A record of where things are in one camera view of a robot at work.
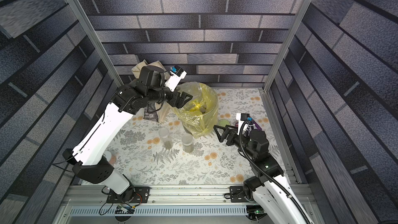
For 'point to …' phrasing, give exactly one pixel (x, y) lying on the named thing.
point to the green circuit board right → (255, 212)
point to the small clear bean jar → (188, 143)
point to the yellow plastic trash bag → (199, 115)
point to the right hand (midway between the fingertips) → (218, 126)
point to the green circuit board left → (121, 209)
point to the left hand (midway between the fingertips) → (185, 90)
